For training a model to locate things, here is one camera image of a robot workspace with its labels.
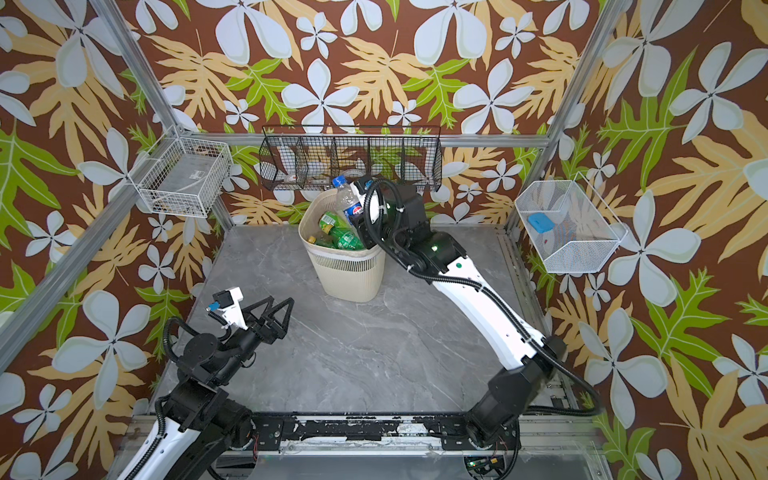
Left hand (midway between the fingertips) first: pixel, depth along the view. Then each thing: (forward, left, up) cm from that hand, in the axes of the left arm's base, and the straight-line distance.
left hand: (280, 298), depth 68 cm
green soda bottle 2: (+19, -9, -2) cm, 21 cm away
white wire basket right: (+24, -78, 0) cm, 81 cm away
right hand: (+15, -17, +13) cm, 27 cm away
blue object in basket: (+27, -71, -1) cm, 76 cm away
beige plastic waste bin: (+13, -14, -10) cm, 22 cm away
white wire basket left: (+36, +34, +7) cm, 50 cm away
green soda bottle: (+19, -13, 0) cm, 24 cm away
